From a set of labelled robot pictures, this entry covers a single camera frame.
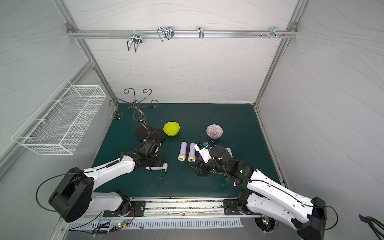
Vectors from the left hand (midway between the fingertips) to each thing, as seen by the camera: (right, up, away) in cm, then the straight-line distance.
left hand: (162, 161), depth 87 cm
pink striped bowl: (+33, +17, +14) cm, 40 cm away
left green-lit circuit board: (-15, -24, -19) cm, 34 cm away
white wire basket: (-44, +22, -20) cm, 53 cm away
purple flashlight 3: (+18, +2, +1) cm, 18 cm away
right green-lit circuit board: (+55, -25, -15) cm, 62 cm away
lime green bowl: (+3, +18, +16) cm, 24 cm away
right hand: (+19, +5, -17) cm, 26 cm away
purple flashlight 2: (+12, +2, +1) cm, 12 cm away
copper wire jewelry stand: (-17, +16, +13) cm, 27 cm away
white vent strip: (+2, -25, -17) cm, 31 cm away
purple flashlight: (+2, -3, -3) cm, 5 cm away
